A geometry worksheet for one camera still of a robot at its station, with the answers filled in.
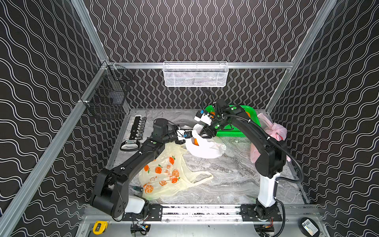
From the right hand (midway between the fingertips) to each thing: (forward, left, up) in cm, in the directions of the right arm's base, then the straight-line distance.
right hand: (201, 133), depth 83 cm
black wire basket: (+22, +58, +8) cm, 63 cm away
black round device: (-41, -51, -19) cm, 68 cm away
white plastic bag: (-6, -4, -6) cm, 9 cm away
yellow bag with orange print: (-16, +19, -19) cm, 31 cm away
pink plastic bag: (+3, -43, -2) cm, 43 cm away
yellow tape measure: (-43, +48, -18) cm, 67 cm away
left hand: (-1, +4, +6) cm, 7 cm away
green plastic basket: (-8, -13, +13) cm, 19 cm away
